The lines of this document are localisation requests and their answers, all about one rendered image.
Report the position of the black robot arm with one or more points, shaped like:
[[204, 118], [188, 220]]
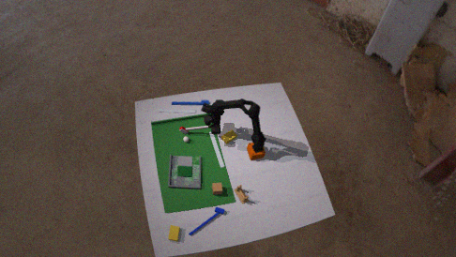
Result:
[[218, 107]]

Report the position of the green putting mat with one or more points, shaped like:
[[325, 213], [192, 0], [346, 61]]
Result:
[[169, 140]]

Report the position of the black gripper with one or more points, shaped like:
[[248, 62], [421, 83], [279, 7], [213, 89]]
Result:
[[215, 128]]

